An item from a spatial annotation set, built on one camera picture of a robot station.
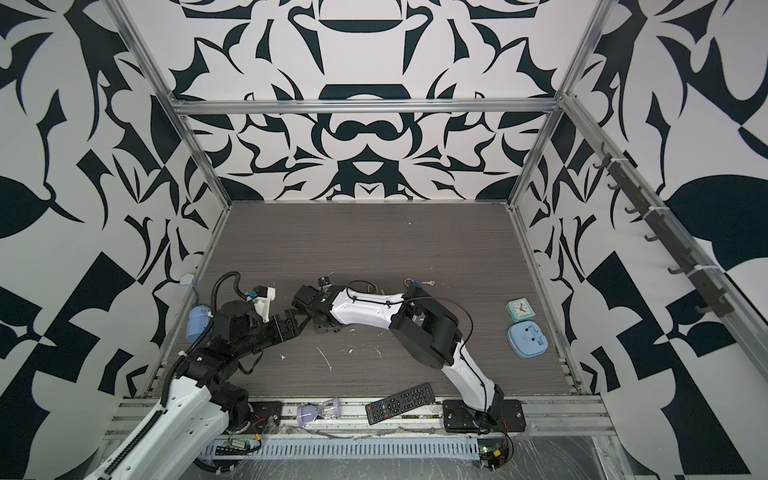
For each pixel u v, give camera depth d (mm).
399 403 754
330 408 754
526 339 836
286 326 694
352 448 713
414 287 545
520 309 913
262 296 728
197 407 530
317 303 661
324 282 830
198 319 849
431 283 986
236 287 689
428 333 512
